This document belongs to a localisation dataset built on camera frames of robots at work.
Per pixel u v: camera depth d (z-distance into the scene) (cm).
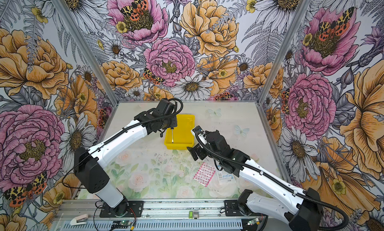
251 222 72
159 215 73
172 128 81
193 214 70
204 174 85
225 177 85
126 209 70
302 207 39
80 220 70
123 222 71
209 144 55
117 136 49
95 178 50
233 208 74
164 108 61
